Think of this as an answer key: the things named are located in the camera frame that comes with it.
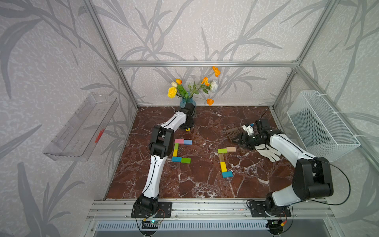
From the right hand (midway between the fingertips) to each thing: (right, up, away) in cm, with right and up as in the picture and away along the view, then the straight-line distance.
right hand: (235, 142), depth 87 cm
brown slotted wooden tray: (+3, +3, +18) cm, 18 cm away
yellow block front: (-7, -15, +1) cm, 17 cm away
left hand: (-29, +9, +20) cm, 37 cm away
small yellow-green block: (-37, -8, +7) cm, 39 cm away
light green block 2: (-6, -7, +9) cm, 13 cm away
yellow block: (-30, +6, +19) cm, 36 cm away
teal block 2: (-5, -19, -2) cm, 19 cm away
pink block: (-35, -1, +13) cm, 38 cm away
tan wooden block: (-1, -6, +10) cm, 12 cm away
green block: (-30, -12, +4) cm, 33 cm away
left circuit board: (-46, -38, -15) cm, 62 cm away
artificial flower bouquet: (-37, +33, +12) cm, 51 cm away
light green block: (-37, -4, +10) cm, 38 cm away
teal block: (-36, -11, +4) cm, 38 cm away
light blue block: (-29, -2, +13) cm, 32 cm away
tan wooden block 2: (-8, -10, +4) cm, 13 cm away
